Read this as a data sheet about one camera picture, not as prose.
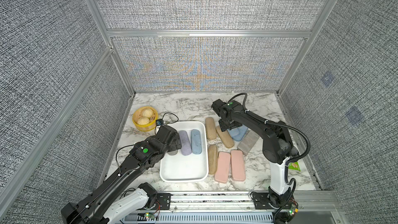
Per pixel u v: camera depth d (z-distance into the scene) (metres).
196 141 0.91
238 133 0.92
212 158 0.83
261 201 0.73
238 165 0.83
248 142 0.88
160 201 0.73
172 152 0.88
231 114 0.65
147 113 1.00
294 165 0.83
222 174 0.80
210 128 0.95
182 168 0.87
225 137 0.90
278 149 0.52
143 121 0.96
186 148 0.87
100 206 0.40
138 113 1.04
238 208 0.73
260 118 0.57
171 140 0.57
